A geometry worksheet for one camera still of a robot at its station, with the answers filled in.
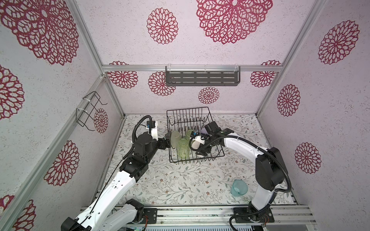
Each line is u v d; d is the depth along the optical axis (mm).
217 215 759
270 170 474
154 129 618
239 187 820
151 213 746
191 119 1099
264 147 516
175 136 933
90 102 784
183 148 855
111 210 452
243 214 748
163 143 639
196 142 816
